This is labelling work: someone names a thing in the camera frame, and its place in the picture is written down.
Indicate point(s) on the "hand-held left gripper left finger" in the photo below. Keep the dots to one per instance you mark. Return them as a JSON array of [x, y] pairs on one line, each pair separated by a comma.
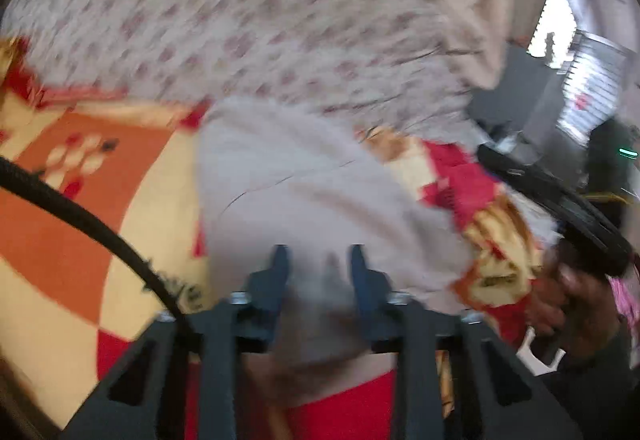
[[277, 280]]

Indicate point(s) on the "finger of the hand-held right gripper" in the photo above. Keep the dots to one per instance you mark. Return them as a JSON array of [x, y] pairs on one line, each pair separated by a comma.
[[520, 177]]

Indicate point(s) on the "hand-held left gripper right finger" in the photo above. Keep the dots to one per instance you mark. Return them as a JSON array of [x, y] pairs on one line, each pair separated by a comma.
[[362, 280]]

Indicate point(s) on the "grey-beige zip jacket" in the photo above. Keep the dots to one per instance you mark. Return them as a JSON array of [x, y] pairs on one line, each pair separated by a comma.
[[300, 180]]

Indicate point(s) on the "person's right forearm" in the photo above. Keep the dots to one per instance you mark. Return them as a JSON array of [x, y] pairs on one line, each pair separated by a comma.
[[600, 395]]

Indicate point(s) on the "person's right hand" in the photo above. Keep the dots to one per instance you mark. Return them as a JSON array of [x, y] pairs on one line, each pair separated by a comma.
[[575, 310]]

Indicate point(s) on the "white slatted panel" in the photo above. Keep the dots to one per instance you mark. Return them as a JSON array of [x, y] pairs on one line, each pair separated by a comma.
[[595, 85]]

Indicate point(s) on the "dark grey cabinet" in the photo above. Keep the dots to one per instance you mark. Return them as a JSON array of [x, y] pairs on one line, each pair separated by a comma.
[[525, 95]]

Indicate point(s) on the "pink cloth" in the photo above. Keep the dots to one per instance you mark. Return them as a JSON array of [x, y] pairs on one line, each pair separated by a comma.
[[625, 295]]

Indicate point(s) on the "window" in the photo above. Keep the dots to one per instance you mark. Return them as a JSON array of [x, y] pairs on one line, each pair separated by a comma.
[[555, 20]]

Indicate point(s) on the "red orange printed blanket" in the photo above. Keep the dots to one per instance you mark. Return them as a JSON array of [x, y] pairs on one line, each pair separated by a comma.
[[50, 245]]

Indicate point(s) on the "floral quilt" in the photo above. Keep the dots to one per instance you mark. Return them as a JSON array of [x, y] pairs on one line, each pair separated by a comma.
[[250, 35]]

